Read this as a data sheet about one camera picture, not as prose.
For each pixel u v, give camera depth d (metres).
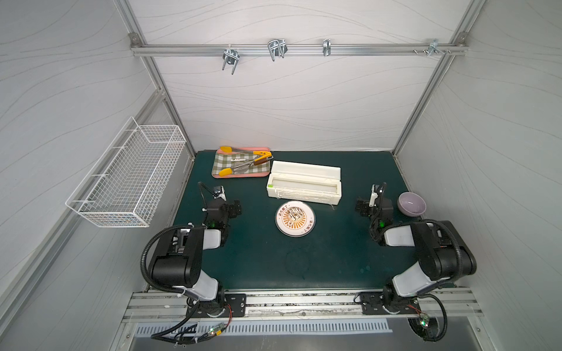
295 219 0.91
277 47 0.76
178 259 0.46
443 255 0.46
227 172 1.08
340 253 0.86
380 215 0.73
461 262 0.43
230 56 0.80
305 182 1.11
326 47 0.78
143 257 0.42
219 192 0.81
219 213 0.72
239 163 1.13
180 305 0.75
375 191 0.83
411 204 0.98
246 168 1.12
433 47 0.77
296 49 0.78
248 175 1.11
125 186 0.68
